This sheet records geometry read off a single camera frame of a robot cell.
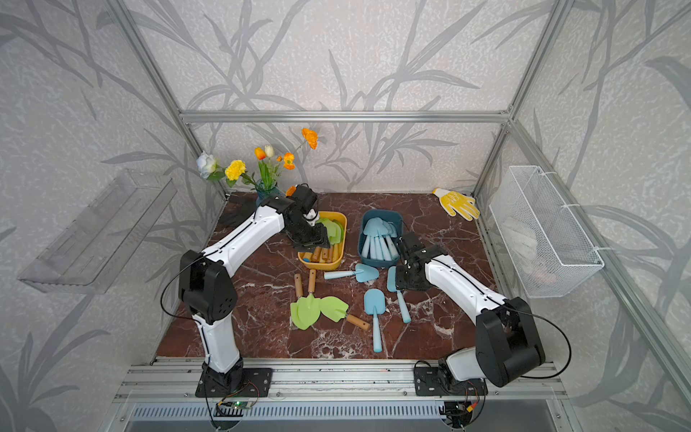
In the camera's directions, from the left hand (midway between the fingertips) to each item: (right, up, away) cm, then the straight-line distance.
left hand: (325, 246), depth 86 cm
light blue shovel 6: (+24, +3, +19) cm, 31 cm away
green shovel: (-8, -21, 0) cm, 22 cm away
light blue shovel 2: (+22, -14, +5) cm, 27 cm away
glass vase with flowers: (-24, +22, +13) cm, 35 cm away
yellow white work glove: (+54, +16, +32) cm, 65 cm away
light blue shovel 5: (+22, +4, +17) cm, 28 cm away
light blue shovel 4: (+17, +5, +19) cm, 26 cm away
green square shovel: (+2, +4, +17) cm, 17 cm away
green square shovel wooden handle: (+3, -20, +1) cm, 21 cm away
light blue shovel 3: (+16, -20, +3) cm, 26 cm away
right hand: (+26, -12, 0) cm, 28 cm away
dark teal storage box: (+13, -1, +15) cm, 20 cm away
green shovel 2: (-4, -20, +2) cm, 21 cm away
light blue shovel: (+13, -11, +8) cm, 18 cm away
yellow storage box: (0, -6, +10) cm, 11 cm away
